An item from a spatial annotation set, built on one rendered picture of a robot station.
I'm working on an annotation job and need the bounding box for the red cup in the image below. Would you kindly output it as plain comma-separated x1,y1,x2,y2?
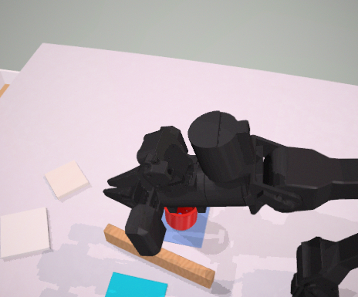
164,207,198,231

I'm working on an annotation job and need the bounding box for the wooden bar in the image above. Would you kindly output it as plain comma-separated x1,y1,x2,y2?
103,223,215,289

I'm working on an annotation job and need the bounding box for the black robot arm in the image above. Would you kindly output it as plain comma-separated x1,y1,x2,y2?
137,110,358,297

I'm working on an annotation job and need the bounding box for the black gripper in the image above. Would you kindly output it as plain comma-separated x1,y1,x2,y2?
103,161,210,256

